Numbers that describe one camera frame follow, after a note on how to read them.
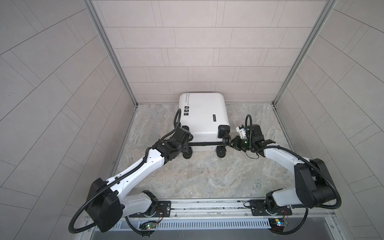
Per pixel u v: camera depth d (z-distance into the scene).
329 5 0.71
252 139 0.69
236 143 0.75
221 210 0.71
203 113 0.85
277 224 0.68
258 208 0.71
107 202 0.37
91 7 0.72
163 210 0.71
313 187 0.42
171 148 0.55
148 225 0.64
